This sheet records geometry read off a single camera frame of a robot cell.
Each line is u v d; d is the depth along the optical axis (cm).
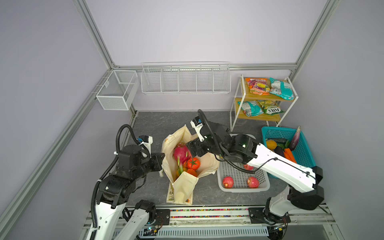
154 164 56
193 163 81
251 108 96
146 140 57
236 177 87
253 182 79
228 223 73
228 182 79
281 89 81
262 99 83
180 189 74
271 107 96
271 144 96
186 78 99
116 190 40
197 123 54
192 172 78
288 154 94
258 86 83
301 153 91
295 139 94
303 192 42
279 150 95
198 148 55
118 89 101
